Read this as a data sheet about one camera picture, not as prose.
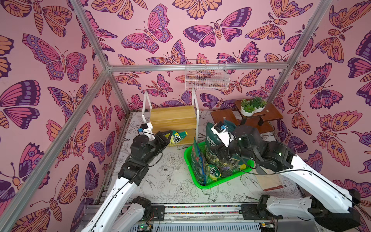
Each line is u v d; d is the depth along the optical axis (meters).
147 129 0.63
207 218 0.73
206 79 1.06
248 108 0.83
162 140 0.59
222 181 0.76
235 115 0.96
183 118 0.86
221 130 0.51
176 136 0.70
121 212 0.45
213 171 0.78
